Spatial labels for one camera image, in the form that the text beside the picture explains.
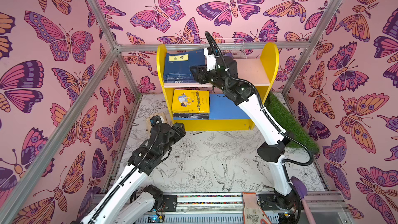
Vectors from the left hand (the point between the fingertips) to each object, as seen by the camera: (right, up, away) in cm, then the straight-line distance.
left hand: (181, 126), depth 73 cm
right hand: (+7, +28, -4) cm, 29 cm away
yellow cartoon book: (+3, +12, +15) cm, 20 cm away
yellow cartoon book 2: (+12, +4, +15) cm, 19 cm away
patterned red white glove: (+33, -39, -3) cm, 51 cm away
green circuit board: (-13, -43, 0) cm, 45 cm away
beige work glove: (-18, +4, +34) cm, 38 cm away
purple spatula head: (+59, -31, +4) cm, 67 cm away
